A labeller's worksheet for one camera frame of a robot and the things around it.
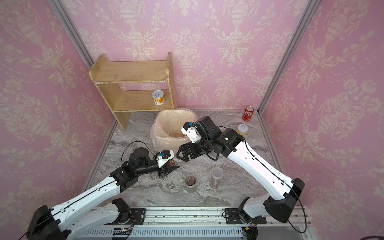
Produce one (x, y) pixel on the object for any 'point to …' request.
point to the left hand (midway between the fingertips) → (177, 161)
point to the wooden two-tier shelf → (128, 85)
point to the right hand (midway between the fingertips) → (184, 152)
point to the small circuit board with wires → (123, 231)
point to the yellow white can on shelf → (158, 97)
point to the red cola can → (247, 113)
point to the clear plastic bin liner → (151, 138)
